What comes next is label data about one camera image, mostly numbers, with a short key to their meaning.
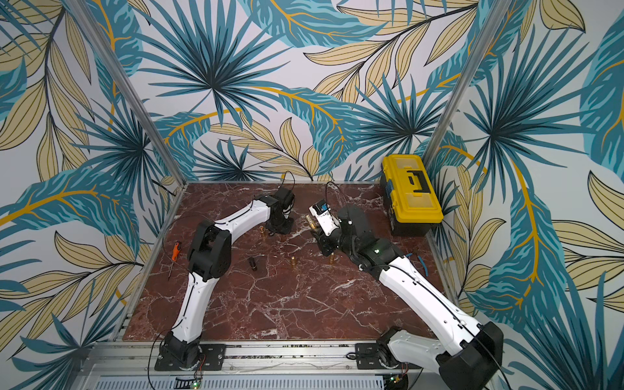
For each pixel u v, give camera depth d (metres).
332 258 0.92
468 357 0.38
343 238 0.60
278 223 0.88
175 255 0.94
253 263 0.88
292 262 0.91
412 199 0.93
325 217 0.62
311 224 0.72
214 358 0.73
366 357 0.73
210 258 0.59
